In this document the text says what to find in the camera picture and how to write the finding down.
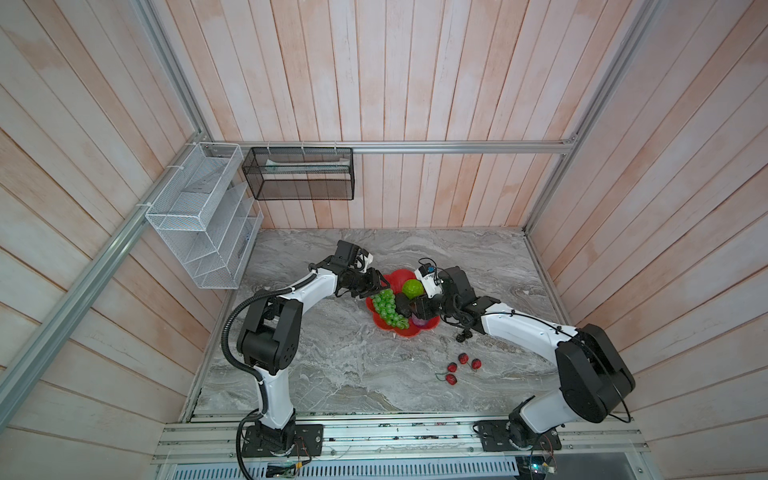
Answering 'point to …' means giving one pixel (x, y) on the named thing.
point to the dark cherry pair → (466, 334)
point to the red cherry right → (476, 363)
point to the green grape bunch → (384, 303)
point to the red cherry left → (452, 367)
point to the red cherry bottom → (451, 379)
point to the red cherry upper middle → (463, 358)
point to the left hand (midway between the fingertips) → (386, 291)
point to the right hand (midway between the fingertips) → (411, 300)
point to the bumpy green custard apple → (413, 288)
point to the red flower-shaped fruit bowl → (396, 280)
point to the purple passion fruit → (419, 322)
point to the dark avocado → (403, 305)
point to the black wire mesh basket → (300, 173)
